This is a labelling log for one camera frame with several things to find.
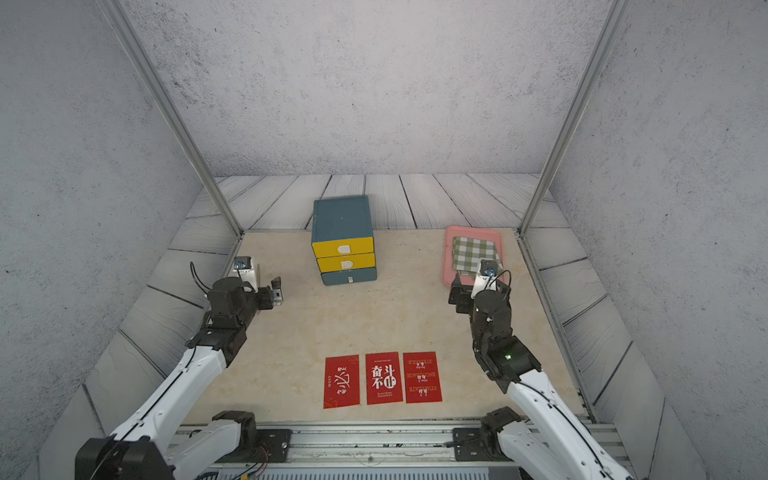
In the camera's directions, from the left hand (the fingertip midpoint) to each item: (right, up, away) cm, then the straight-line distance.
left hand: (267, 277), depth 82 cm
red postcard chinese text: (+32, -28, +2) cm, 42 cm away
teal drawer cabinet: (+18, +18, +13) cm, 28 cm away
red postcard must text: (+20, -29, +2) cm, 35 cm away
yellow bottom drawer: (+14, +3, +13) cm, 20 cm away
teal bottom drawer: (+20, -1, +19) cm, 27 cm away
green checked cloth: (+62, +6, +29) cm, 69 cm away
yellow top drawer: (+19, +8, +8) cm, 23 cm away
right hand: (+55, +1, -8) cm, 55 cm away
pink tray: (+58, +15, +40) cm, 72 cm away
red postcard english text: (+42, -28, +2) cm, 51 cm away
